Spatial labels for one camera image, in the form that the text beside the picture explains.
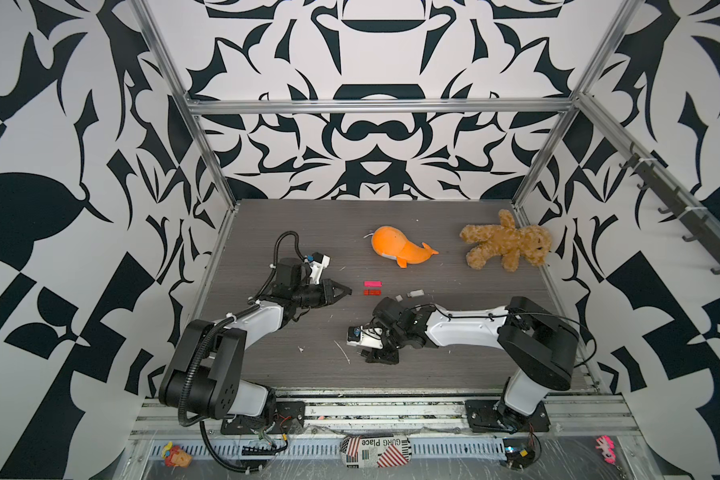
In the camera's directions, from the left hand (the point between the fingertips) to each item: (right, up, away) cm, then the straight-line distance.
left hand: (345, 286), depth 86 cm
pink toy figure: (+61, -34, -16) cm, 72 cm away
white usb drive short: (+22, -4, +10) cm, 24 cm away
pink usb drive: (+8, -2, +14) cm, 16 cm away
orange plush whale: (+15, +12, +13) cm, 23 cm away
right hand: (+6, -16, -1) cm, 17 cm away
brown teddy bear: (+53, +13, +14) cm, 57 cm away
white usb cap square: (+16, -5, +8) cm, 19 cm away
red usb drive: (+8, -4, +10) cm, 13 cm away
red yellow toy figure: (-37, -34, -19) cm, 54 cm away
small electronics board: (+42, -36, -15) cm, 57 cm away
